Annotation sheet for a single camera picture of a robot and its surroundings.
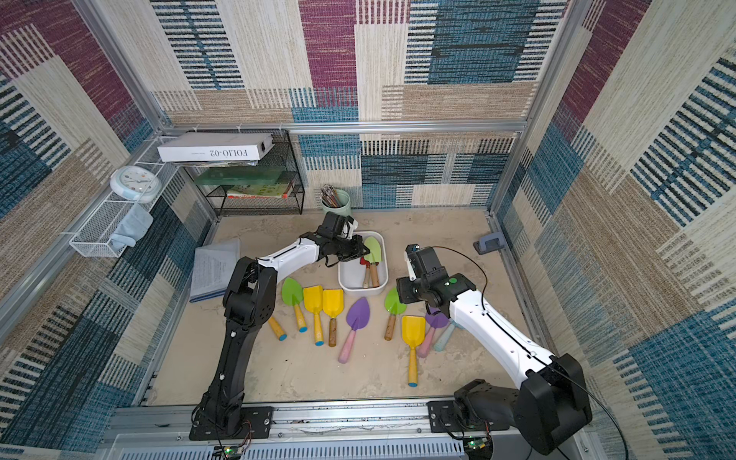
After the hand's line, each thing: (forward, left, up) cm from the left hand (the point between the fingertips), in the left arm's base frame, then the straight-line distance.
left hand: (370, 248), depth 100 cm
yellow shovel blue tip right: (-26, -13, -7) cm, 30 cm away
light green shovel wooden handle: (-1, -1, -3) cm, 4 cm away
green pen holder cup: (+11, +9, +8) cm, 16 cm away
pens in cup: (+15, +14, +11) cm, 23 cm away
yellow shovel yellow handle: (-17, +19, -6) cm, 26 cm away
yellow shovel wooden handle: (-17, +12, -6) cm, 22 cm away
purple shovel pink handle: (-22, +4, -7) cm, 23 cm away
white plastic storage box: (-8, +7, -3) cm, 11 cm away
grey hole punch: (+5, -44, -4) cm, 45 cm away
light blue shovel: (-29, -22, -6) cm, 36 cm away
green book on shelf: (+15, +42, +20) cm, 49 cm away
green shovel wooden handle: (-26, -6, -5) cm, 27 cm away
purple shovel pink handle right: (-23, -20, -7) cm, 32 cm away
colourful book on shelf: (+15, +38, +14) cm, 43 cm away
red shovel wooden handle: (-9, +1, -5) cm, 10 cm away
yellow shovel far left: (-27, +28, -5) cm, 39 cm away
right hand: (-18, -10, +7) cm, 22 cm away
